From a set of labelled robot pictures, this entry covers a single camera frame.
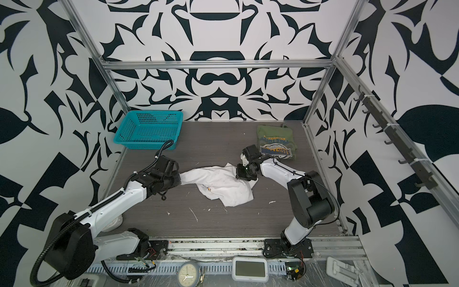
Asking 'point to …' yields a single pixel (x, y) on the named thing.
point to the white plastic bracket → (342, 271)
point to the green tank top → (277, 141)
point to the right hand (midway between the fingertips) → (236, 173)
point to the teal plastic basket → (149, 130)
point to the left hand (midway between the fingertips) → (176, 175)
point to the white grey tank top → (222, 183)
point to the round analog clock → (187, 274)
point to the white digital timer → (249, 269)
